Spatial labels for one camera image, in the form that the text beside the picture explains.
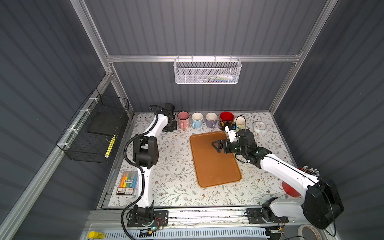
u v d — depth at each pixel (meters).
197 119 1.05
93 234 0.62
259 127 1.08
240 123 1.05
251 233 0.71
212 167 0.91
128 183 0.84
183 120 1.02
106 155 0.66
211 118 1.11
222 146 0.72
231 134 0.74
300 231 0.68
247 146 0.63
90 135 0.72
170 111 0.86
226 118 1.05
